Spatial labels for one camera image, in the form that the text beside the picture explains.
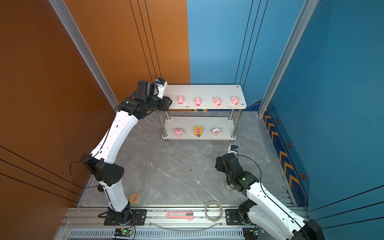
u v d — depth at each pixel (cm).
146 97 58
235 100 76
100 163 45
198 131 96
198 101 75
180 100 76
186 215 74
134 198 79
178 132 94
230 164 61
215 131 94
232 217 72
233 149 72
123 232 71
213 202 77
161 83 66
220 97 79
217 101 75
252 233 70
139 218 74
